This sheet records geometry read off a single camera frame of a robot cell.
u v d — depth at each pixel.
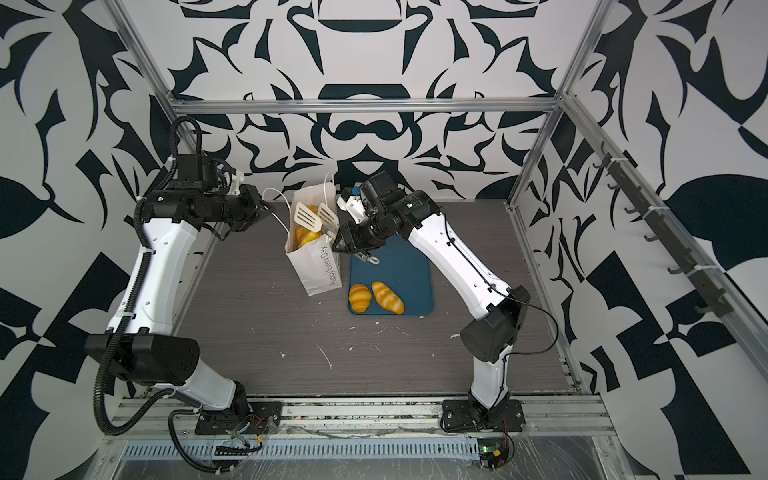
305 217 0.73
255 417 0.73
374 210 0.62
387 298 0.91
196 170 0.55
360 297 0.91
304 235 0.78
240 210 0.64
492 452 0.71
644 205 0.59
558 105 0.90
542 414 0.76
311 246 0.77
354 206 0.67
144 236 0.46
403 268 1.02
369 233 0.62
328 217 0.78
